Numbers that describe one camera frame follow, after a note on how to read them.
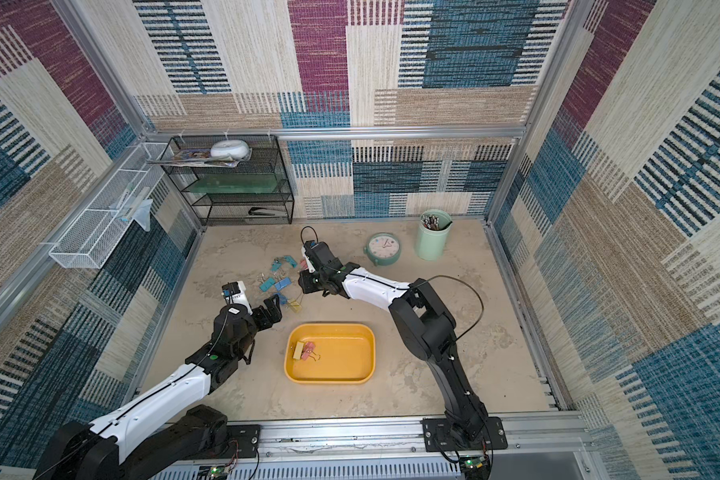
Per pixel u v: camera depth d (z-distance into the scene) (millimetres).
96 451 403
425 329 551
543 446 731
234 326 628
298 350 851
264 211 1112
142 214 783
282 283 1017
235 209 1191
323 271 744
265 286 1019
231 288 725
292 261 1068
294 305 958
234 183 966
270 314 769
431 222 966
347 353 873
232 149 892
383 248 1085
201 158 921
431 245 1047
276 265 1036
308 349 852
